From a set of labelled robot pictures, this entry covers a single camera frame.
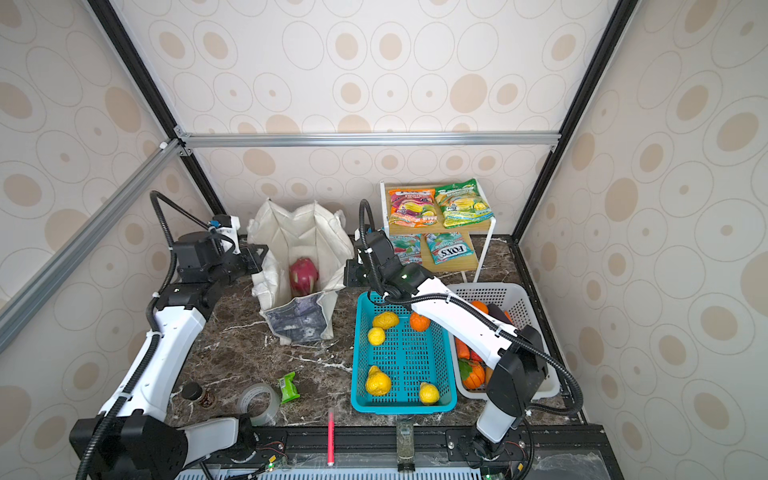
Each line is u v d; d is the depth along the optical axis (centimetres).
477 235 79
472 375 79
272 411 78
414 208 78
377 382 78
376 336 89
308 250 100
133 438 39
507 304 94
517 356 43
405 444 71
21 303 52
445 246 92
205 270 56
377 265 56
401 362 88
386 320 92
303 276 92
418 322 91
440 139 183
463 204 78
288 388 81
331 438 74
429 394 78
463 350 83
